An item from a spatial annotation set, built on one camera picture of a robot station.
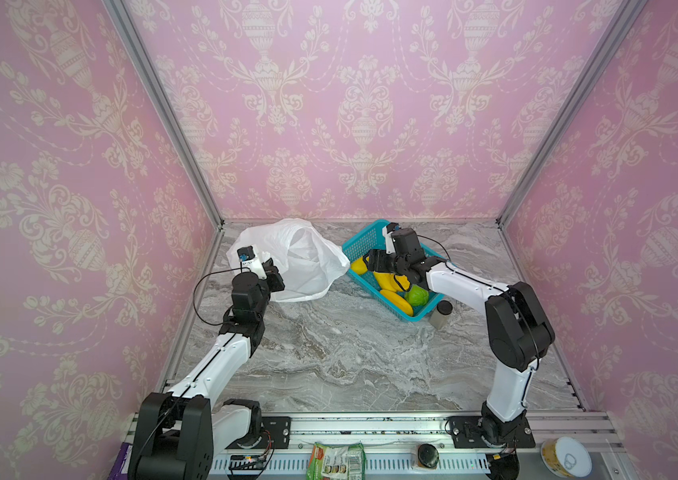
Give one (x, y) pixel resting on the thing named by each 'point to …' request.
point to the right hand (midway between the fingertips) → (374, 256)
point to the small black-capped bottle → (438, 316)
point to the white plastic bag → (305, 260)
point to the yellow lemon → (359, 266)
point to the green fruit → (417, 295)
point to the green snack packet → (337, 462)
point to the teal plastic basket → (373, 238)
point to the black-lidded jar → (428, 456)
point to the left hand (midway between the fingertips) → (274, 260)
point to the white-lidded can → (567, 457)
